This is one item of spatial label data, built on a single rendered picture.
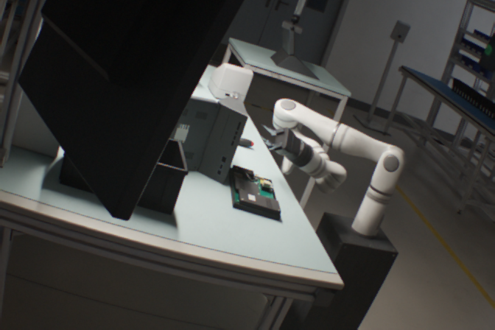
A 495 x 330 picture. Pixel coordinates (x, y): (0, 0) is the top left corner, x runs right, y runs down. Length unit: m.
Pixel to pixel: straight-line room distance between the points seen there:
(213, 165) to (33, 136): 0.55
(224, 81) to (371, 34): 6.49
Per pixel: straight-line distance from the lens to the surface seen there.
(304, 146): 2.07
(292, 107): 2.38
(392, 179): 2.30
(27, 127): 1.70
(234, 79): 2.78
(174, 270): 1.53
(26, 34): 1.51
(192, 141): 1.90
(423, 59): 9.57
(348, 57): 9.11
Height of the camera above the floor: 1.66
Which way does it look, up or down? 16 degrees down
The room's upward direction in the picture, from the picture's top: 20 degrees clockwise
